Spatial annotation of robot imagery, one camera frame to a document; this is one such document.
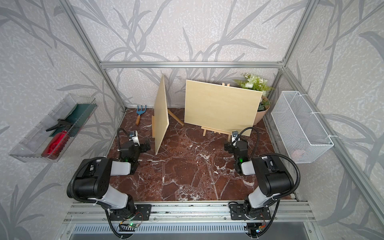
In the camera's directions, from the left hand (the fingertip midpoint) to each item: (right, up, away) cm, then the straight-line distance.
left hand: (141, 138), depth 94 cm
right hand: (+60, +1, +1) cm, 60 cm away
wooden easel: (+4, +12, +11) cm, 16 cm away
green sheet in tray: (-22, +13, -22) cm, 34 cm away
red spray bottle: (-19, +3, -35) cm, 40 cm away
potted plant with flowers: (+69, +36, +1) cm, 78 cm away
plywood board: (+15, +13, -8) cm, 22 cm away
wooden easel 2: (+41, +6, +6) cm, 42 cm away
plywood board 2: (+49, +20, -4) cm, 53 cm away
